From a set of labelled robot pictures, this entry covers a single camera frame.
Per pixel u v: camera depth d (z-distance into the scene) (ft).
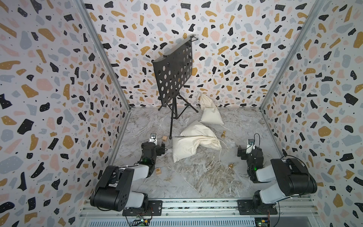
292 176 1.52
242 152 2.80
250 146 2.61
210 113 3.48
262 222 2.35
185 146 2.88
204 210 2.43
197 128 3.20
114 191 1.41
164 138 3.28
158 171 2.78
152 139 2.57
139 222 2.36
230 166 2.88
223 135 3.38
